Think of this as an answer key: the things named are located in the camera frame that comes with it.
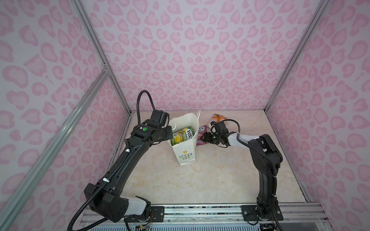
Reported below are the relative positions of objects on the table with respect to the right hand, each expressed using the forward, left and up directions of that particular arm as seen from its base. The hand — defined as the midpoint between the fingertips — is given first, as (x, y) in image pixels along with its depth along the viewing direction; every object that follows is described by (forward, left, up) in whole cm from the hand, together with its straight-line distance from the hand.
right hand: (205, 138), depth 100 cm
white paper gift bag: (-18, +12, +13) cm, 25 cm away
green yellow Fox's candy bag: (-7, +13, +14) cm, 20 cm away
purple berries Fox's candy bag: (+7, +2, +1) cm, 7 cm away
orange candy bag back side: (+19, -10, -1) cm, 21 cm away
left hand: (-11, +20, +22) cm, 32 cm away
